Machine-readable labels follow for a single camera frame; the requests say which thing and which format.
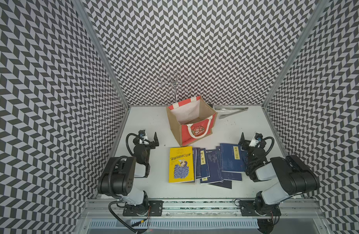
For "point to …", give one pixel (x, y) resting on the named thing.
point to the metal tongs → (241, 109)
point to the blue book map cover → (214, 167)
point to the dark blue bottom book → (224, 184)
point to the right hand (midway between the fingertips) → (250, 135)
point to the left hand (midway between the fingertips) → (148, 133)
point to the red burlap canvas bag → (191, 120)
